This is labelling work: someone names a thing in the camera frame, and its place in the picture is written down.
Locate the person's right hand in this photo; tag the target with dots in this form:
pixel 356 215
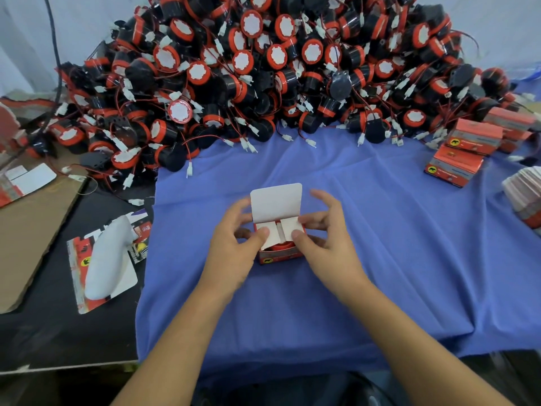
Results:
pixel 334 253

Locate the person's left hand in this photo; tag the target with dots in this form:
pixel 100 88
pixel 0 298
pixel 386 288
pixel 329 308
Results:
pixel 232 258

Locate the pile of black red buzzers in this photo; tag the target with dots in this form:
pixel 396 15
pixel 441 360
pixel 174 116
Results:
pixel 270 63

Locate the stack of box blanks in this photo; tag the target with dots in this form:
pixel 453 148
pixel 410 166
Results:
pixel 526 197

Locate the person's left forearm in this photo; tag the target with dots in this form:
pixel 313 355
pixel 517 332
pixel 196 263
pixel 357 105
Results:
pixel 173 359

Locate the person's right forearm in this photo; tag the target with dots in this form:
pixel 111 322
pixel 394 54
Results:
pixel 423 355

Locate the blue table cloth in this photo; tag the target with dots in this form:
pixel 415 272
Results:
pixel 439 275

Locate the brown cardboard piece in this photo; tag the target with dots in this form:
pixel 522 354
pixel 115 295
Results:
pixel 25 237

